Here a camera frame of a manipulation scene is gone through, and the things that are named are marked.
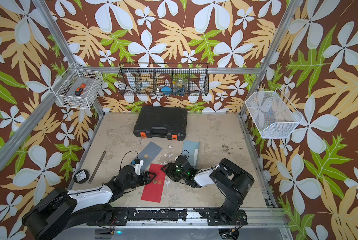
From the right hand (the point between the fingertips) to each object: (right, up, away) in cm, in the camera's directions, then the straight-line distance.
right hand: (161, 171), depth 86 cm
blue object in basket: (+3, +49, +7) cm, 50 cm away
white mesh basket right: (+64, +33, -2) cm, 72 cm away
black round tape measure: (-47, -3, 0) cm, 47 cm away
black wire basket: (-1, +58, +12) cm, 59 cm away
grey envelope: (-10, +8, +10) cm, 16 cm away
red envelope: (-4, -11, -4) cm, 12 cm away
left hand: (-4, -2, -1) cm, 4 cm away
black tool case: (-2, +30, +20) cm, 36 cm away
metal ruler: (-41, +1, +5) cm, 41 cm away
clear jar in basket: (+11, +51, +10) cm, 53 cm away
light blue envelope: (+19, +10, +16) cm, 27 cm away
